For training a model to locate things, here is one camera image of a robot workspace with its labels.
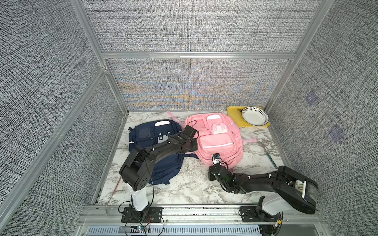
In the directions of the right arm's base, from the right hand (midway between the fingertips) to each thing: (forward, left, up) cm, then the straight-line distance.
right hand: (208, 165), depth 88 cm
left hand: (+10, +6, +5) cm, 13 cm away
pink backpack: (+22, -9, +1) cm, 24 cm away
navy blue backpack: (+22, +40, +2) cm, 46 cm away
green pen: (+4, -41, -2) cm, 41 cm away
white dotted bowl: (+40, -40, -2) cm, 57 cm away
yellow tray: (+45, -26, -3) cm, 52 cm away
